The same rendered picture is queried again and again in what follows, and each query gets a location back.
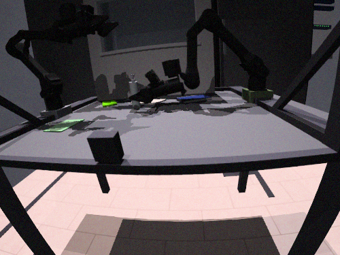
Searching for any grey wall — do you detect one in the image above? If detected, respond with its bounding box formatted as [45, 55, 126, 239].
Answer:
[87, 0, 215, 101]

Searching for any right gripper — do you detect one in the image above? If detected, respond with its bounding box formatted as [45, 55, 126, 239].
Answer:
[129, 81, 170, 104]

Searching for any light green flat sheet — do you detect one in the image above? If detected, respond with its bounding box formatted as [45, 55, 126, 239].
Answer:
[44, 119, 84, 132]

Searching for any flat green block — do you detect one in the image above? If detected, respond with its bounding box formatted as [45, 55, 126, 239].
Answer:
[103, 99, 117, 107]

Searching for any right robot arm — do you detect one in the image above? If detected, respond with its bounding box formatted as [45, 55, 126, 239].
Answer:
[145, 8, 269, 96]

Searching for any grey tapered cylinder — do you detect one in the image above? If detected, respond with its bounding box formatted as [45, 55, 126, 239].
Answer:
[129, 74, 141, 109]

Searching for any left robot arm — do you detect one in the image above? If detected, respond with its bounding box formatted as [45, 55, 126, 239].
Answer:
[5, 3, 78, 111]

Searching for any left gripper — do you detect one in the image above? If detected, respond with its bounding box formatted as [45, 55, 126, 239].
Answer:
[73, 10, 118, 37]

